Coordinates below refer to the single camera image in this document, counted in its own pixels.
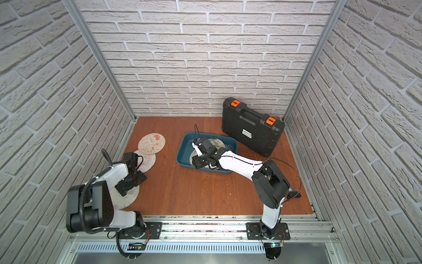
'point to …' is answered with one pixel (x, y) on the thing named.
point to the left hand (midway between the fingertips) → (136, 181)
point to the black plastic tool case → (249, 129)
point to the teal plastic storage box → (183, 158)
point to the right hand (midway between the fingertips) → (198, 160)
